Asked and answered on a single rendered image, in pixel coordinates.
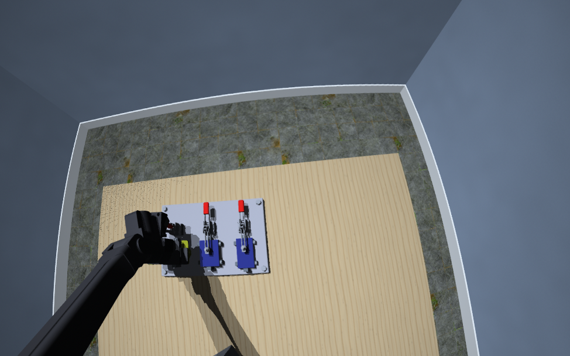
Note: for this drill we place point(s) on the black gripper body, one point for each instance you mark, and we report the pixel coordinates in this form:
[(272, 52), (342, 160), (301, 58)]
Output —
[(173, 258)]

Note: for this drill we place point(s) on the blue rectangular block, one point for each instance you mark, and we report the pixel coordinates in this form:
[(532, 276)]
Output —
[(213, 258), (245, 259)]

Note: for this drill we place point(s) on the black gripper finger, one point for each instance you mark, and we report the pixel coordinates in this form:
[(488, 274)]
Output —
[(184, 244)]

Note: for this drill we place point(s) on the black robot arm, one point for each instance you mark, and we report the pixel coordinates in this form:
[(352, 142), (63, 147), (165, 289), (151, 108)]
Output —
[(72, 328)]

